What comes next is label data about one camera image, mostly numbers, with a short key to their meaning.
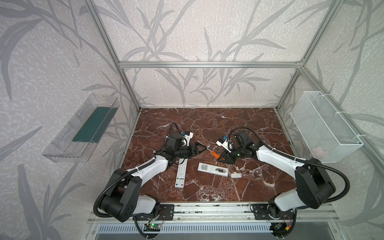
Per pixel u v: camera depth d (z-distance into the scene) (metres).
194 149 0.74
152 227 0.72
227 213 0.74
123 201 0.42
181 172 0.85
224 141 0.75
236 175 0.87
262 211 0.73
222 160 0.80
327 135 0.63
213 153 0.82
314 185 0.43
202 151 0.77
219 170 0.86
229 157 0.74
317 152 0.73
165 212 0.73
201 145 0.77
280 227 0.74
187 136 0.80
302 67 0.94
